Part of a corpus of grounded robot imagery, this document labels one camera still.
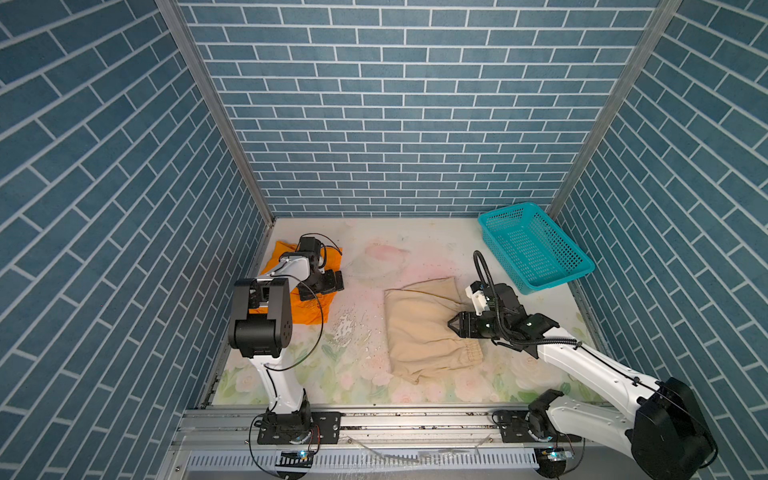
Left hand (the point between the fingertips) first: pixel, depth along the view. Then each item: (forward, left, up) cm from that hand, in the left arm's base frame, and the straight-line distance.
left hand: (331, 288), depth 98 cm
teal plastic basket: (+17, -73, 0) cm, 75 cm away
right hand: (-16, -37, +9) cm, 41 cm away
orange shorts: (-9, +5, +1) cm, 10 cm away
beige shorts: (-18, -28, +1) cm, 34 cm away
